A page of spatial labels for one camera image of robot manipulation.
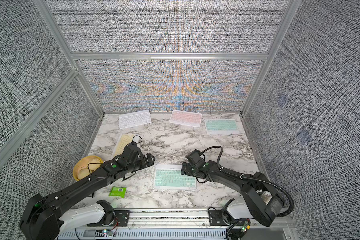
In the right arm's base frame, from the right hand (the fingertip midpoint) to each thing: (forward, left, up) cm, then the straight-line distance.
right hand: (187, 167), depth 87 cm
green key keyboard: (+33, -27, -4) cm, 43 cm away
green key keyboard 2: (-5, +11, -3) cm, 12 cm away
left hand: (+1, +19, +8) cm, 21 cm away
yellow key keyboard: (+21, +43, -4) cm, 48 cm away
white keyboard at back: (+41, +39, -4) cm, 56 cm away
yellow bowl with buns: (+2, +61, -2) cm, 61 cm away
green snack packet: (-13, +38, -3) cm, 40 cm away
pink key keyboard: (+41, -1, -4) cm, 42 cm away
